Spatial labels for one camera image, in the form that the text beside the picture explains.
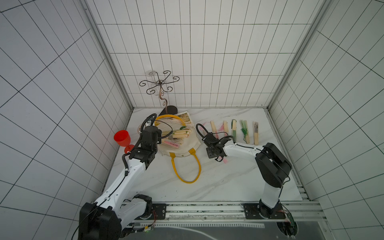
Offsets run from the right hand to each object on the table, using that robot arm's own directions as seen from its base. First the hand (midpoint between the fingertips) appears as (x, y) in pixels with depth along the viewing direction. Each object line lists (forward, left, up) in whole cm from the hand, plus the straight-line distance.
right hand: (214, 148), depth 95 cm
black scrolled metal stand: (+27, +35, +6) cm, 45 cm away
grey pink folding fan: (+18, -31, -2) cm, 36 cm away
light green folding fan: (+18, -15, -1) cm, 24 cm away
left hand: (-3, +38, +19) cm, 42 cm away
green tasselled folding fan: (+17, -23, -1) cm, 28 cm away
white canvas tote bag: (+3, +25, +21) cm, 33 cm away
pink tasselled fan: (-8, -7, 0) cm, 11 cm away
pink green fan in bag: (+1, +26, +3) cm, 26 cm away
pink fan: (+16, 0, -1) cm, 16 cm away
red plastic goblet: (-7, +52, +17) cm, 55 cm away
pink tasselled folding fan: (+17, -8, -1) cm, 19 cm away
